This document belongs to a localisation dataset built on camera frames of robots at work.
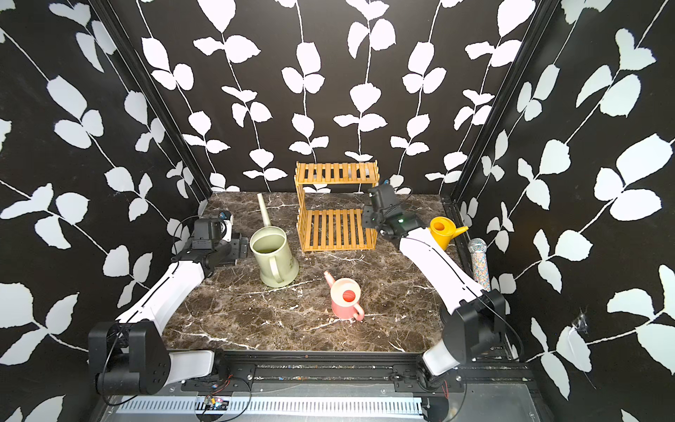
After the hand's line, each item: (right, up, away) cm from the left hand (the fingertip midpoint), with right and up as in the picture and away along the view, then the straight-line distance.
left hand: (231, 236), depth 87 cm
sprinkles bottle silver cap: (+77, -3, -12) cm, 78 cm away
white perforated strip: (+19, -45, -17) cm, 52 cm away
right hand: (+45, +10, -5) cm, 47 cm away
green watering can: (+19, -8, -11) cm, 23 cm away
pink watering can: (+38, -18, -8) cm, 43 cm away
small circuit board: (+2, -45, -16) cm, 48 cm away
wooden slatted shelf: (+32, +15, +34) cm, 49 cm away
